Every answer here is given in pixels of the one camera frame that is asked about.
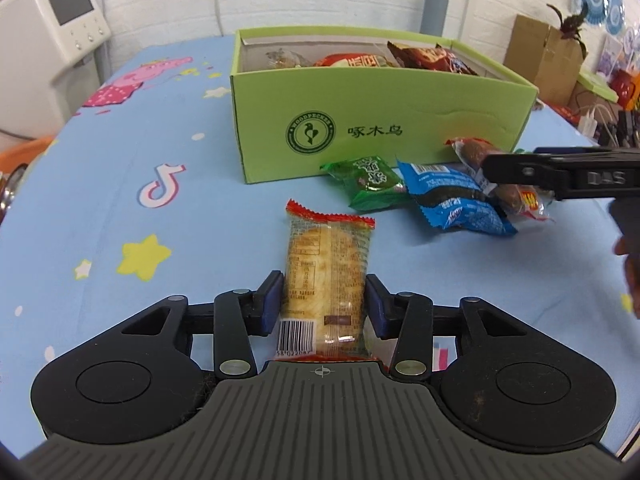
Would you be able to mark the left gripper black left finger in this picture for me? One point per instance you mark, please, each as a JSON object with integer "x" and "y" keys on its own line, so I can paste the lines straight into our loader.
{"x": 149, "y": 374}

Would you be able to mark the brown cardboard box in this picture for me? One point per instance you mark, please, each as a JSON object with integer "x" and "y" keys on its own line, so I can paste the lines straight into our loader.
{"x": 538, "y": 52}

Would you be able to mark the rice cracker red-edged packet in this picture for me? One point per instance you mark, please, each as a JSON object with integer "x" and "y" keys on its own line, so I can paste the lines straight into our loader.
{"x": 322, "y": 316}

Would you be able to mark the green snack packet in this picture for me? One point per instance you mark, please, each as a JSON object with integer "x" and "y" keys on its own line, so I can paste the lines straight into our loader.
{"x": 369, "y": 182}

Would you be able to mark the blue snack packet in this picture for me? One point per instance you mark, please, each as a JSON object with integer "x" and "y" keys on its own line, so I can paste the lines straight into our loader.
{"x": 450, "y": 199}

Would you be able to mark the brown snack bag in box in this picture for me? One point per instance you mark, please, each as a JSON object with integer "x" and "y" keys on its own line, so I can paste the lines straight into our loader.
{"x": 435, "y": 58}

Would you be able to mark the white appliance with screen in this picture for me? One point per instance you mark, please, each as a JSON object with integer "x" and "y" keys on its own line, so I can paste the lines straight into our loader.
{"x": 48, "y": 63}

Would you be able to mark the orange plastic basin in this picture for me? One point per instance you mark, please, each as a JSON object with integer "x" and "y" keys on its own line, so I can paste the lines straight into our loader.
{"x": 22, "y": 154}

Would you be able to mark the person's right hand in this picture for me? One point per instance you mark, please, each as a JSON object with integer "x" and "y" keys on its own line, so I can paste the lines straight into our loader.
{"x": 631, "y": 274}

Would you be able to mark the round cookie clear wrapper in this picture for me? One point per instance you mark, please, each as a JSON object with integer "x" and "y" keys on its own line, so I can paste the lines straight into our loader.
{"x": 284, "y": 58}

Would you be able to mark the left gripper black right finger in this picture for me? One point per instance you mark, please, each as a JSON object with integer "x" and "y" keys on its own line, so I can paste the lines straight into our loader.
{"x": 495, "y": 377}

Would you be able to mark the red snack bag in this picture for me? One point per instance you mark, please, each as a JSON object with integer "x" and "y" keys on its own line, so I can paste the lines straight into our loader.
{"x": 354, "y": 59}

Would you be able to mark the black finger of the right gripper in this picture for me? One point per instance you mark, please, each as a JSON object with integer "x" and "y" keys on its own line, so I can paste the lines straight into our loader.
{"x": 575, "y": 151}
{"x": 535, "y": 169}

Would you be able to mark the dark red sausage packet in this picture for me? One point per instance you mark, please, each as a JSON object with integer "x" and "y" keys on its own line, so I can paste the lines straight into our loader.
{"x": 520, "y": 200}

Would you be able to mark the green cardboard box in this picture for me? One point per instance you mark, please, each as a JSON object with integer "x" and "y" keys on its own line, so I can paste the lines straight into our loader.
{"x": 291, "y": 122}

